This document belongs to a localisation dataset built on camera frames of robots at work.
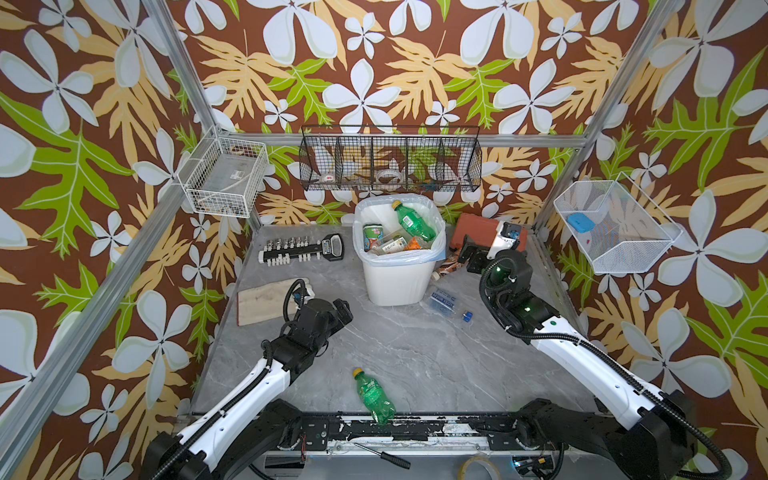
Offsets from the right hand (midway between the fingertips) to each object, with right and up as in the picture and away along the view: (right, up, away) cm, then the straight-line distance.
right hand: (479, 238), depth 75 cm
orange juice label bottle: (-17, -2, +5) cm, 17 cm away
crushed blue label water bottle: (-5, -20, +18) cm, 27 cm away
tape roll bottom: (0, -53, -9) cm, 54 cm away
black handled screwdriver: (-23, -53, -4) cm, 58 cm away
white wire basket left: (-72, +19, +12) cm, 75 cm away
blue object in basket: (+34, +5, +12) cm, 36 cm away
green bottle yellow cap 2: (-28, -42, +5) cm, 51 cm away
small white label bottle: (-22, -1, +10) cm, 24 cm away
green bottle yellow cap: (-16, +5, +9) cm, 19 cm away
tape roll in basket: (-22, +22, +24) cm, 40 cm away
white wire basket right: (+41, +4, +8) cm, 42 cm away
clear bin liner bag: (-26, +10, +15) cm, 32 cm away
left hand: (-37, -19, +7) cm, 42 cm away
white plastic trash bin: (-22, -11, +11) cm, 27 cm away
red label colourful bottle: (-28, +2, +14) cm, 31 cm away
